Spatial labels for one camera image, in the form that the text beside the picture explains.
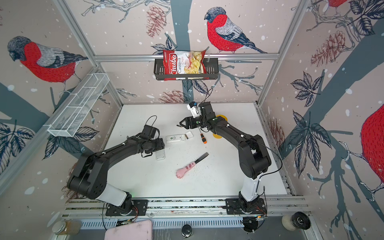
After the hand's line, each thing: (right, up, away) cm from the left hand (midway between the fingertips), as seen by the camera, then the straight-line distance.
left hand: (160, 145), depth 91 cm
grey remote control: (+1, -5, -1) cm, 5 cm away
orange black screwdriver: (+28, +3, +7) cm, 29 cm away
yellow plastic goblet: (+36, +5, +9) cm, 38 cm away
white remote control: (+9, +4, +7) cm, 12 cm away
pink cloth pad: (-2, -33, -25) cm, 42 cm away
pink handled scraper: (+14, -14, -8) cm, 21 cm away
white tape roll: (+65, -25, -30) cm, 76 cm away
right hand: (+14, +13, -4) cm, 20 cm away
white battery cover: (+18, +6, +10) cm, 22 cm away
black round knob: (+19, -29, -31) cm, 46 cm away
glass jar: (-33, -30, -27) cm, 52 cm away
